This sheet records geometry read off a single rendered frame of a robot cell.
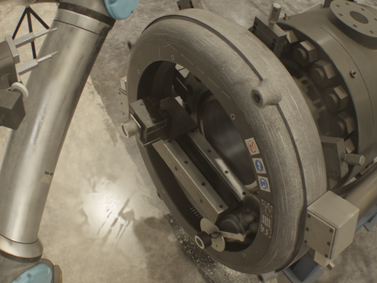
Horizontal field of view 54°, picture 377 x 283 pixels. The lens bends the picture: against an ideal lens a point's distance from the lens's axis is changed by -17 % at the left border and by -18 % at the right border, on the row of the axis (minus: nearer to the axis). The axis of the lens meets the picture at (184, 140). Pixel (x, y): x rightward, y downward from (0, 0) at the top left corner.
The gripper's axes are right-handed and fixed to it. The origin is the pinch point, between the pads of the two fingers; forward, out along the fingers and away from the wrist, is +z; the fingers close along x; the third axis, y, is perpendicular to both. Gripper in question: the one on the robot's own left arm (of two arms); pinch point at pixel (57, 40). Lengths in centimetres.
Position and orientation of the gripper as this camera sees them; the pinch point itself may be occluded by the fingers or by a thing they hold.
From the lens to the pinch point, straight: 48.6
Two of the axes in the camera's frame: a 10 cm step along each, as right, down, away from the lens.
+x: 0.8, -6.5, -7.6
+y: 5.6, 6.6, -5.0
